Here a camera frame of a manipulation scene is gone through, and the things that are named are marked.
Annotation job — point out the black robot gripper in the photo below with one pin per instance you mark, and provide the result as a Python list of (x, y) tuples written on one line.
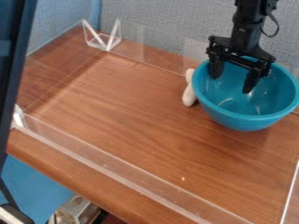
[(240, 48)]

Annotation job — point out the white toy mushroom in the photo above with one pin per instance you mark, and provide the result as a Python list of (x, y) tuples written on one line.
[(188, 97)]

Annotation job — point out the grey power strip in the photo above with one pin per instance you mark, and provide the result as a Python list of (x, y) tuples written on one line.
[(76, 211)]

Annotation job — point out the clear acrylic corner bracket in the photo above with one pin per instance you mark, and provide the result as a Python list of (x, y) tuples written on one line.
[(100, 40)]

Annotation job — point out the blue plastic bowl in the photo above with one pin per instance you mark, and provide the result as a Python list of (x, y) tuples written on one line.
[(245, 112)]

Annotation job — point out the clear acrylic front barrier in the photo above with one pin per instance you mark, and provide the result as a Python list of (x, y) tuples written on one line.
[(191, 206)]

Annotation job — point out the dark blue foreground post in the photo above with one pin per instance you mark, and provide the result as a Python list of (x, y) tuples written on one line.
[(16, 23)]

